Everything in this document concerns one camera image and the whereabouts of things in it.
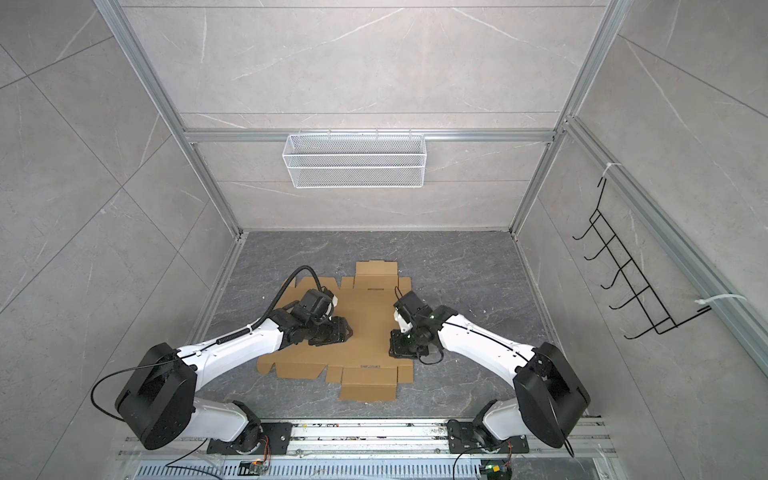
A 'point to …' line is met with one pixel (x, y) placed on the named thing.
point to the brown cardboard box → (363, 364)
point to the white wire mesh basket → (354, 161)
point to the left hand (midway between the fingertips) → (348, 328)
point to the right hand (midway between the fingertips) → (392, 351)
